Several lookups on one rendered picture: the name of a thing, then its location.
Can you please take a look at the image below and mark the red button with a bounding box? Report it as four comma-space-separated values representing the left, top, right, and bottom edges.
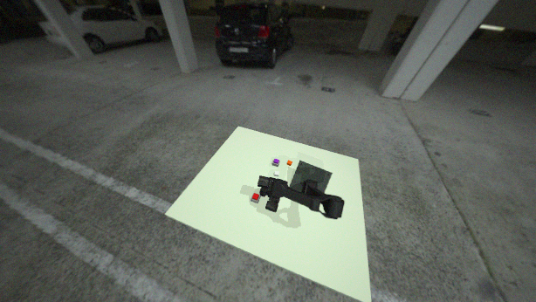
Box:
251, 193, 261, 203

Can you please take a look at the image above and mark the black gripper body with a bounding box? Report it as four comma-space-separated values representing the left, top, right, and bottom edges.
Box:
265, 196, 280, 212

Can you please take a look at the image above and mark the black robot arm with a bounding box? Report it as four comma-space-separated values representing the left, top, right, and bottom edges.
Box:
258, 175, 344, 219

